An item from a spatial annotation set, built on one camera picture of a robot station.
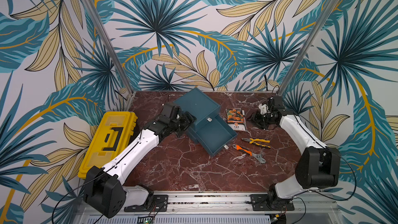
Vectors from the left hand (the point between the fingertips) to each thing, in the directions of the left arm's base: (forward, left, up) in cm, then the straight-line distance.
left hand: (193, 124), depth 78 cm
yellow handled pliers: (+1, -35, -19) cm, 40 cm away
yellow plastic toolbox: (-4, +40, -4) cm, 41 cm away
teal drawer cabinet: (+12, -4, -1) cm, 13 cm away
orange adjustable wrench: (-9, -37, -19) cm, 43 cm away
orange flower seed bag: (+16, -27, -19) cm, 37 cm away
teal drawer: (+3, -12, -16) cm, 20 cm away
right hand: (+7, -31, -7) cm, 33 cm away
